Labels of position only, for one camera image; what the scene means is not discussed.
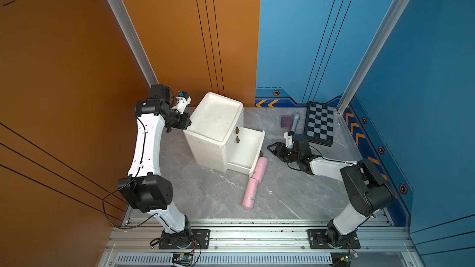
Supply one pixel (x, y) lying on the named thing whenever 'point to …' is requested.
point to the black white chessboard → (319, 123)
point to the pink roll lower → (249, 196)
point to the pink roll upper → (260, 169)
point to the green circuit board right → (349, 257)
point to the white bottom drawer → (245, 151)
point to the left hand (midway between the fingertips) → (188, 119)
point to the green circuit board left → (182, 259)
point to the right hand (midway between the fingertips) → (269, 149)
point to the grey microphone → (295, 118)
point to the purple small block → (286, 122)
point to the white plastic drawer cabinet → (218, 138)
